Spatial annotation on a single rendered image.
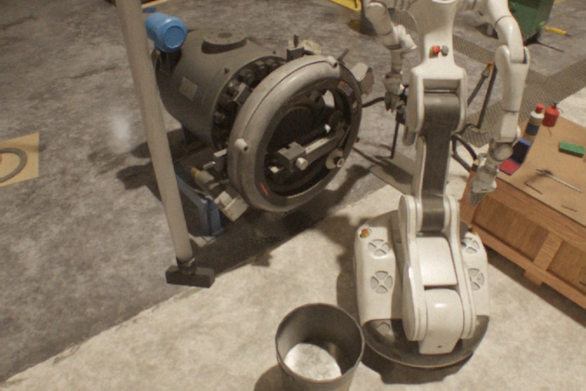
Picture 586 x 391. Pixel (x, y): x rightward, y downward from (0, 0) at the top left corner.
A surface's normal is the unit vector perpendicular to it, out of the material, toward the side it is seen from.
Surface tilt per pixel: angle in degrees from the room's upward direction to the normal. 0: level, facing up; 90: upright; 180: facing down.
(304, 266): 0
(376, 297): 38
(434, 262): 14
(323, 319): 87
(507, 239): 90
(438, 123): 76
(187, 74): 50
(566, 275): 90
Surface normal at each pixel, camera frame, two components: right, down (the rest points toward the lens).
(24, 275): 0.00, -0.77
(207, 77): -0.51, -0.29
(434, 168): 0.00, 0.43
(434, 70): 0.00, -0.15
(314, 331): 0.09, 0.59
